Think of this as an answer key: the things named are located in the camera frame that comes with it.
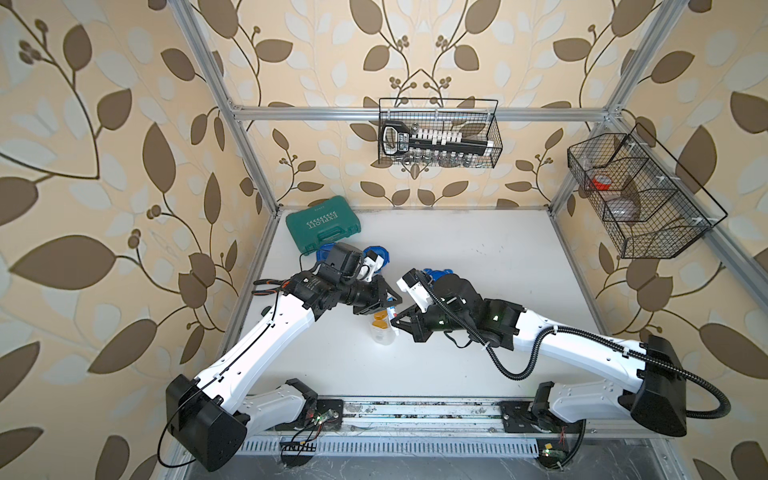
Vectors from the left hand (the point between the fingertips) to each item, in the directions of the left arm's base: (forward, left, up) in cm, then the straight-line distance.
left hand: (398, 298), depth 69 cm
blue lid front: (+21, +5, -10) cm, 24 cm away
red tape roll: (+30, -55, +11) cm, 64 cm away
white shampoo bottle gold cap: (0, +5, -12) cm, 13 cm away
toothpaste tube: (-3, +2, -1) cm, 4 cm away
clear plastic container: (-3, +4, -12) cm, 13 cm away
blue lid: (+22, -13, -23) cm, 35 cm away
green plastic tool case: (+43, +26, -19) cm, 54 cm away
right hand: (-4, +1, -4) cm, 6 cm away
